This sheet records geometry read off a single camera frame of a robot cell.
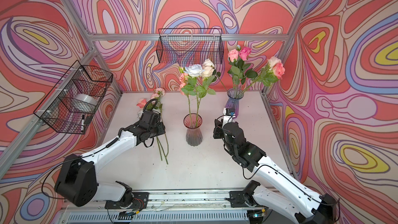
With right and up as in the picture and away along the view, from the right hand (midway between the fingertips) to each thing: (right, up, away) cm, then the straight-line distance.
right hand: (218, 123), depth 74 cm
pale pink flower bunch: (-31, +9, 0) cm, 33 cm away
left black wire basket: (-72, +9, -1) cm, 72 cm away
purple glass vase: (+12, +15, +19) cm, 27 cm away
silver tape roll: (-62, +10, -4) cm, 63 cm away
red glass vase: (-13, -11, +22) cm, 27 cm away
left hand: (-30, -3, +14) cm, 33 cm away
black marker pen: (-65, +1, -2) cm, 65 cm away
